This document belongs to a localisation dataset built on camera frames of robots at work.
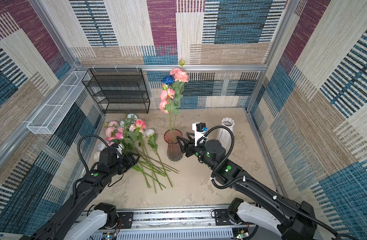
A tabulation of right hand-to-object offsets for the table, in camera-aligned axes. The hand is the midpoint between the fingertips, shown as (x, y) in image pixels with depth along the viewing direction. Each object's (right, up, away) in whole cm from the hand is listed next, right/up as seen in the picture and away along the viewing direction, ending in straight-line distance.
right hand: (181, 138), depth 68 cm
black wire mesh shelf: (-47, +31, +43) cm, 71 cm away
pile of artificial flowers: (-34, -2, +32) cm, 46 cm away
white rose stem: (-20, -6, +31) cm, 37 cm away
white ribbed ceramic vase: (+24, 0, +18) cm, 29 cm away
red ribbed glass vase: (-4, -9, +17) cm, 19 cm away
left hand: (-24, -10, +12) cm, 28 cm away
